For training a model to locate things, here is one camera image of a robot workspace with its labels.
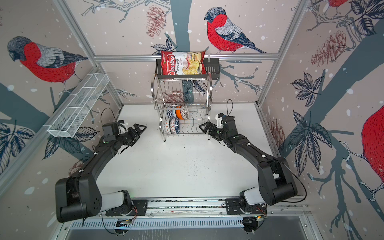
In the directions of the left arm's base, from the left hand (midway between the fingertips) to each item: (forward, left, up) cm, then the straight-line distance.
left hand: (142, 130), depth 85 cm
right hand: (0, -35, -1) cm, 35 cm away
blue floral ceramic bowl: (+17, -17, -3) cm, 24 cm away
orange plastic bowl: (+16, -20, -3) cm, 26 cm away
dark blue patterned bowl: (+12, -18, -11) cm, 24 cm away
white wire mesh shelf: (+7, +32, +14) cm, 35 cm away
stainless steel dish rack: (+24, -23, -4) cm, 34 cm away
